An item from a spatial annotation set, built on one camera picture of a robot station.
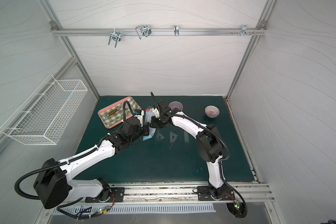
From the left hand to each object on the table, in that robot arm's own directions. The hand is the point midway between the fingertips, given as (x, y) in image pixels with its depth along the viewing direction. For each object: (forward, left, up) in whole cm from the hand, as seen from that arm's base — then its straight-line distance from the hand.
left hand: (150, 123), depth 81 cm
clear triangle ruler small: (+3, -14, -20) cm, 24 cm away
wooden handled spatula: (+21, +35, -16) cm, 44 cm away
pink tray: (+37, +27, -17) cm, 48 cm away
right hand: (+3, +1, -7) cm, 8 cm away
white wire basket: (-7, +51, +13) cm, 53 cm away
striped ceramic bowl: (+24, -44, -16) cm, 52 cm away
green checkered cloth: (+20, +33, -18) cm, 42 cm away
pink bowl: (+27, -15, -12) cm, 34 cm away
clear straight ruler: (+1, -23, -21) cm, 32 cm away
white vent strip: (-39, -21, -19) cm, 48 cm away
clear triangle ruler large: (+1, -4, -19) cm, 19 cm away
